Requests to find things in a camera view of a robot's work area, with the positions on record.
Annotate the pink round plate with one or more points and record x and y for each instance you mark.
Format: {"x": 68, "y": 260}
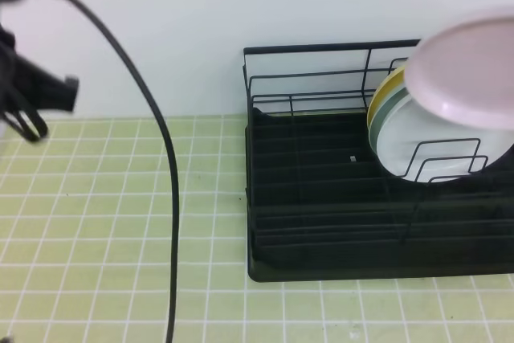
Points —
{"x": 464, "y": 72}

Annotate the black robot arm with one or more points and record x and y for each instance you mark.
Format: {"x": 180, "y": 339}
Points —
{"x": 26, "y": 89}

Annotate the green plate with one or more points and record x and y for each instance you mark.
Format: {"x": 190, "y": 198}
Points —
{"x": 381, "y": 114}

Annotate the yellow plate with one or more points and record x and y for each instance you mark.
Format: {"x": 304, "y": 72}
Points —
{"x": 393, "y": 82}

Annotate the white plate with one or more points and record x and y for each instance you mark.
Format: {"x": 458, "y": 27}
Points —
{"x": 419, "y": 146}

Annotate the black wire dish rack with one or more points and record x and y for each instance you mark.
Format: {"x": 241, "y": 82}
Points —
{"x": 320, "y": 206}

